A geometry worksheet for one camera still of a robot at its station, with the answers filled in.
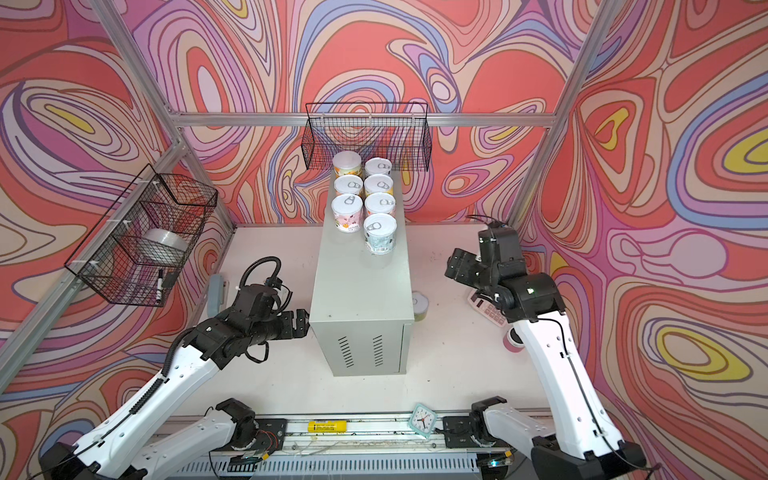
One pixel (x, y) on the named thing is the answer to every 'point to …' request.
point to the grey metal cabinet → (362, 312)
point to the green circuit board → (242, 463)
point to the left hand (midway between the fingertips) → (302, 318)
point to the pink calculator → (487, 308)
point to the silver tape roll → (168, 238)
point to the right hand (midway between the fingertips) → (464, 272)
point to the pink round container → (512, 341)
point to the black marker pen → (159, 285)
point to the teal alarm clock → (422, 420)
